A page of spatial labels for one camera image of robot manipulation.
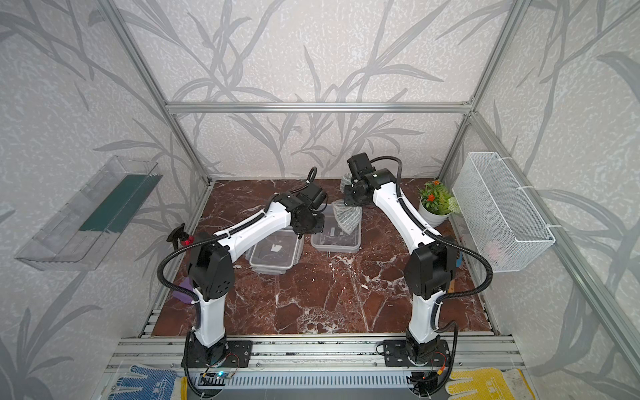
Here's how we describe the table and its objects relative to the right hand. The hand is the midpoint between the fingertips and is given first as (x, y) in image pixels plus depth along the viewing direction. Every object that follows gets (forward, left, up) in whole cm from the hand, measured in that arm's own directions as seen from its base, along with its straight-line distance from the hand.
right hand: (351, 196), depth 88 cm
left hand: (-8, +12, -9) cm, 17 cm away
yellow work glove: (-53, -37, -20) cm, 68 cm away
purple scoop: (-28, +58, -19) cm, 68 cm away
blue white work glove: (-53, +56, -18) cm, 79 cm away
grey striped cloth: (-9, +1, -1) cm, 9 cm away
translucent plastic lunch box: (-5, +6, -20) cm, 21 cm away
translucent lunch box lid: (-12, +29, -20) cm, 37 cm away
